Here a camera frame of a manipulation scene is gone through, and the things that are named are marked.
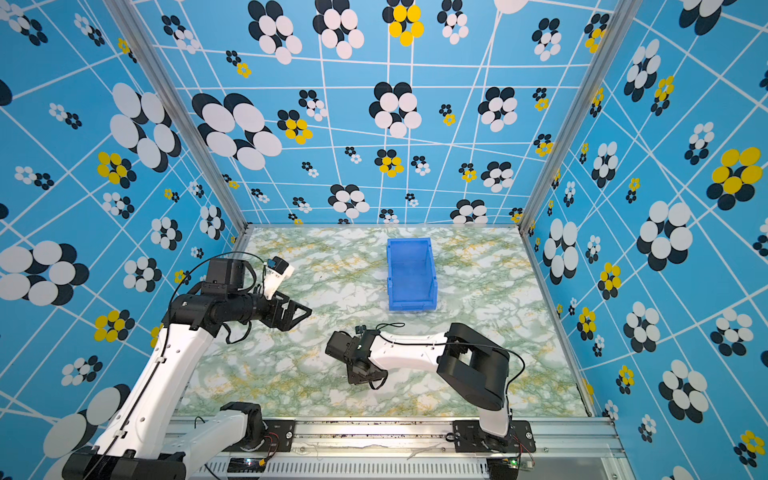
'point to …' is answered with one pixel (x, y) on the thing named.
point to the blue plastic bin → (411, 278)
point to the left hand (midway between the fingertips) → (298, 303)
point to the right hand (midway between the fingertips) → (361, 376)
